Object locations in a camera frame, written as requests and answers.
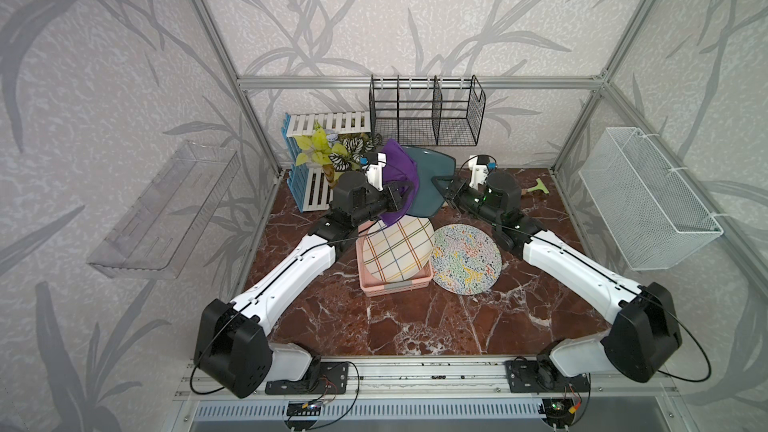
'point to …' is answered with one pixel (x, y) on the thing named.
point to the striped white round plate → (399, 251)
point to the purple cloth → (399, 166)
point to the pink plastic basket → (373, 286)
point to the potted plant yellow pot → (336, 152)
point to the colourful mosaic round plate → (465, 259)
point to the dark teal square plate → (430, 164)
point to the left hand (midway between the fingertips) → (413, 186)
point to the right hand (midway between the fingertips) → (429, 179)
